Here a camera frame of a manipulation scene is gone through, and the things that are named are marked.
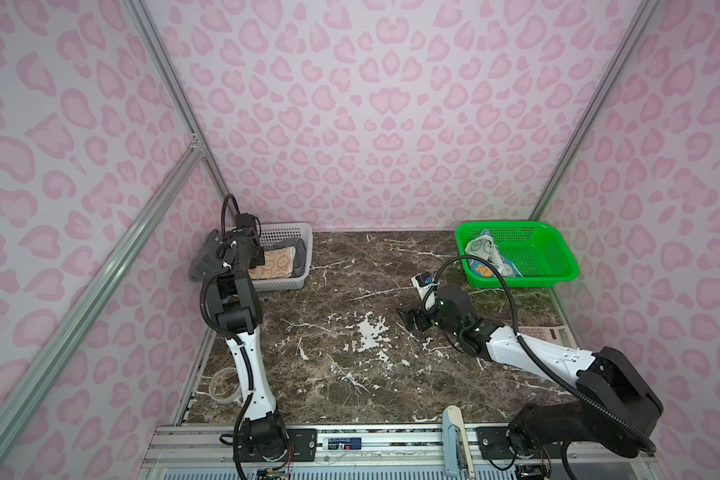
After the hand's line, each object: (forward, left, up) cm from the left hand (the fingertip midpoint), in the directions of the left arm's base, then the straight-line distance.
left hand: (247, 258), depth 104 cm
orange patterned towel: (-2, -11, -1) cm, 11 cm away
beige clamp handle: (-51, -62, -3) cm, 80 cm away
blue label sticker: (-55, -36, -4) cm, 66 cm away
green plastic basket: (+5, -105, -5) cm, 105 cm away
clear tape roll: (-40, -1, -7) cm, 41 cm away
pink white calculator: (-29, -98, -4) cm, 102 cm away
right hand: (-22, -54, +7) cm, 59 cm away
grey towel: (-6, +9, +9) cm, 14 cm away
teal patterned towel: (+2, -82, +1) cm, 82 cm away
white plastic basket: (+11, -18, +1) cm, 21 cm away
